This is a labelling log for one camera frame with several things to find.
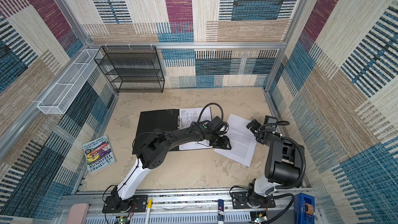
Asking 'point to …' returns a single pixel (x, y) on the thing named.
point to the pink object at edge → (77, 213)
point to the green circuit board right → (260, 219)
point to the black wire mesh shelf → (133, 69)
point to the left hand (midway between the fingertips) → (229, 147)
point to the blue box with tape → (304, 209)
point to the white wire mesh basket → (58, 99)
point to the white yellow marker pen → (149, 207)
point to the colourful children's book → (98, 154)
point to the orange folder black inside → (164, 119)
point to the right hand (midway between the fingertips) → (251, 131)
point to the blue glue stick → (221, 211)
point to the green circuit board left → (123, 220)
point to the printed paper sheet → (242, 140)
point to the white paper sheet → (188, 116)
